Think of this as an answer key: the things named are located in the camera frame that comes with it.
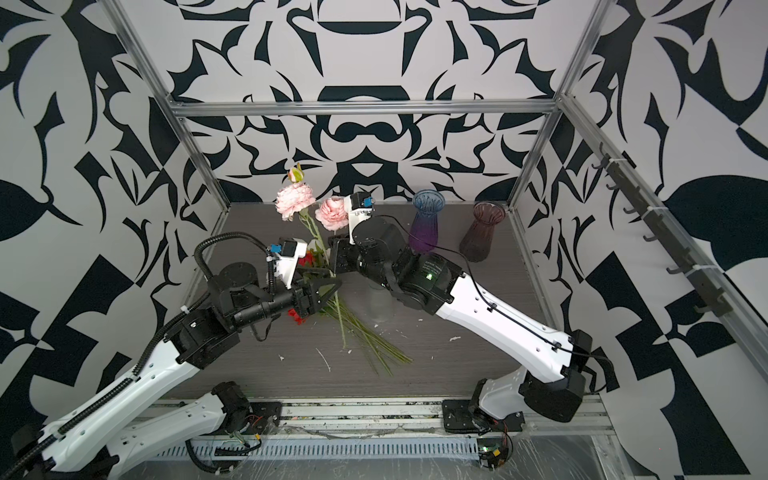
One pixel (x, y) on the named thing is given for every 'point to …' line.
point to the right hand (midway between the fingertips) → (325, 240)
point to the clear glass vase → (381, 303)
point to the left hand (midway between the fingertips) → (335, 271)
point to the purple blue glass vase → (424, 231)
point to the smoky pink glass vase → (476, 242)
